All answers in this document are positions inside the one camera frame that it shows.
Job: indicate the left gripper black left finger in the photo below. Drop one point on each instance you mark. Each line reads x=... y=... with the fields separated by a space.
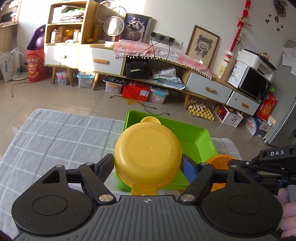
x=93 y=177

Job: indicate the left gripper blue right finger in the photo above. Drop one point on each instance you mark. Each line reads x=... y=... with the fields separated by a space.
x=199 y=178

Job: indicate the orange toy ring lid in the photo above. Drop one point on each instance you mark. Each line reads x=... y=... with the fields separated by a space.
x=219 y=162

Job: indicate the yellow toy pot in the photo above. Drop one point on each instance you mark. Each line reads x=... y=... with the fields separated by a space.
x=147 y=156

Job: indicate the right hand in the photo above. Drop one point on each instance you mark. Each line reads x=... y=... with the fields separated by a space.
x=287 y=223

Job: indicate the grey refrigerator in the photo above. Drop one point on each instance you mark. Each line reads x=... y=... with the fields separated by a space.
x=284 y=110

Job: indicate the grey checked tablecloth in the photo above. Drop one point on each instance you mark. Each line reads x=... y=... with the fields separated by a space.
x=48 y=138

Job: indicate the yellow egg tray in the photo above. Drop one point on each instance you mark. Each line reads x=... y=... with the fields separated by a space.
x=199 y=110

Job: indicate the red gift box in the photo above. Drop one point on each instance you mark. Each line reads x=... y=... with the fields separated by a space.
x=267 y=106

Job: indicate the white toy crate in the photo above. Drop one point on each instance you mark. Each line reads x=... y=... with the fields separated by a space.
x=227 y=116

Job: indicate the red shoe box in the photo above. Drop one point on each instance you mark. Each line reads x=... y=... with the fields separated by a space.
x=136 y=90

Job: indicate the clear storage box blue lid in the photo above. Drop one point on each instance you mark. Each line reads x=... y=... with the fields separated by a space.
x=85 y=79

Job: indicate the black microwave oven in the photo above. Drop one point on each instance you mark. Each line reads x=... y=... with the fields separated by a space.
x=249 y=81

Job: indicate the black bag on shelf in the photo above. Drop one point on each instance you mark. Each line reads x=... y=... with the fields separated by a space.
x=138 y=69

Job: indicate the white printer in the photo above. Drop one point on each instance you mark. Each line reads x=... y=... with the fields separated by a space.
x=257 y=62

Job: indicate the red paper bag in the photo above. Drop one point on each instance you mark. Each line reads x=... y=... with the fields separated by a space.
x=35 y=65

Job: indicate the pink cloth runner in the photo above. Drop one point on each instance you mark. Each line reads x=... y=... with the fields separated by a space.
x=129 y=48

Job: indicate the framed cartoon girl drawing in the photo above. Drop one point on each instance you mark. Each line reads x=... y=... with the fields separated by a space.
x=202 y=45

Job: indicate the white wooden TV cabinet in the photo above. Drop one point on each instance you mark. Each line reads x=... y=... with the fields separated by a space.
x=169 y=45

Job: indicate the white shopping bag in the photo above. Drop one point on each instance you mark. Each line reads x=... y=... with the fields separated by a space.
x=10 y=64

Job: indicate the small white desk fan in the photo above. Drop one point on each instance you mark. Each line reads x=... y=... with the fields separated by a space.
x=113 y=26

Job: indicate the framed cat picture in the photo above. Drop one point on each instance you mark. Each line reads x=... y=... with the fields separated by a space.
x=136 y=27

